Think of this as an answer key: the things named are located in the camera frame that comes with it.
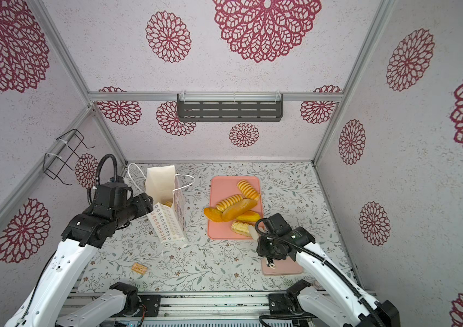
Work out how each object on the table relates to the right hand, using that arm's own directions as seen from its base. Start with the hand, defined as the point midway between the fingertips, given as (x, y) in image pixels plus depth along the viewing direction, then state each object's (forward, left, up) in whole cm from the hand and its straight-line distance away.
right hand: (259, 248), depth 78 cm
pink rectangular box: (-8, -8, +5) cm, 12 cm away
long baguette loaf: (+19, +9, -3) cm, 21 cm away
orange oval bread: (+16, +20, -4) cm, 26 cm away
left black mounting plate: (-18, +40, -10) cm, 45 cm away
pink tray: (+37, +16, -9) cm, 42 cm away
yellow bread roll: (+18, +3, -7) cm, 20 cm away
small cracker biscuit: (-7, +48, -8) cm, 49 cm away
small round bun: (+7, +33, +18) cm, 38 cm away
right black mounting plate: (-17, -7, -10) cm, 21 cm away
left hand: (+8, +42, +16) cm, 45 cm away
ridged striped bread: (+22, +16, -5) cm, 28 cm away
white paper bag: (+7, +34, +12) cm, 37 cm away
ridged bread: (+32, +4, -6) cm, 33 cm away
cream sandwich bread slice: (+11, +7, -4) cm, 13 cm away
